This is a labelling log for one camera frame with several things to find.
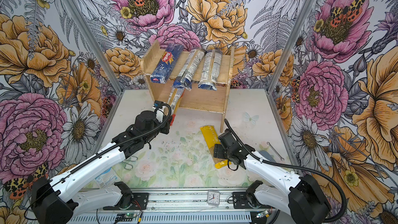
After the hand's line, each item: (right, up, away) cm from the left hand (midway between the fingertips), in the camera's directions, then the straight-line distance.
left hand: (168, 120), depth 78 cm
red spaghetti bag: (+3, +12, 0) cm, 12 cm away
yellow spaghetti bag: (+23, -13, +16) cm, 30 cm away
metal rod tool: (+59, -19, +13) cm, 63 cm away
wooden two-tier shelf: (+15, +12, +12) cm, 22 cm away
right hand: (+27, -19, +6) cm, 33 cm away
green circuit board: (-18, -42, -7) cm, 46 cm away
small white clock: (+22, -36, -3) cm, 43 cm away
